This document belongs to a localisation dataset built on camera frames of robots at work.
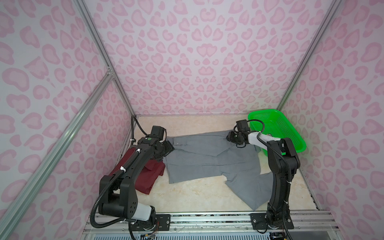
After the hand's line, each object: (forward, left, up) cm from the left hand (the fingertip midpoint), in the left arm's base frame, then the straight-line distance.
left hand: (170, 149), depth 87 cm
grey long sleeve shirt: (+2, -27, -11) cm, 30 cm away
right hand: (+15, -38, -9) cm, 42 cm away
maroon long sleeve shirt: (-11, +14, -11) cm, 21 cm away
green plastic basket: (+26, -76, -13) cm, 81 cm away
